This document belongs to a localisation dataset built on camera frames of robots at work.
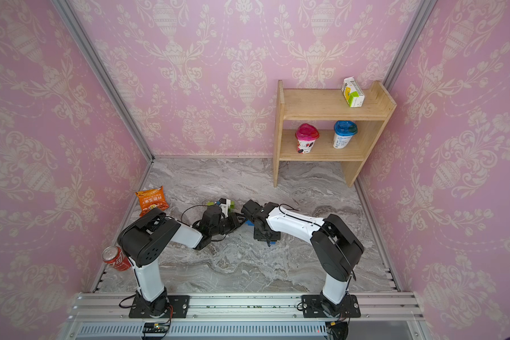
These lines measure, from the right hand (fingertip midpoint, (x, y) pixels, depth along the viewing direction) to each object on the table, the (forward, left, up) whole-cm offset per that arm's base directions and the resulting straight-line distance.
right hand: (265, 237), depth 88 cm
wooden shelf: (+38, -32, +27) cm, 56 cm away
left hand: (+8, +7, +1) cm, 11 cm away
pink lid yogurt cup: (+30, -18, +29) cm, 45 cm away
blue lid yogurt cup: (+32, -35, +28) cm, 55 cm away
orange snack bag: (+21, +52, +2) cm, 56 cm away
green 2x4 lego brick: (+20, +26, -2) cm, 33 cm away
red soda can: (-8, +55, +8) cm, 56 cm away
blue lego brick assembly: (+7, +7, -1) cm, 10 cm away
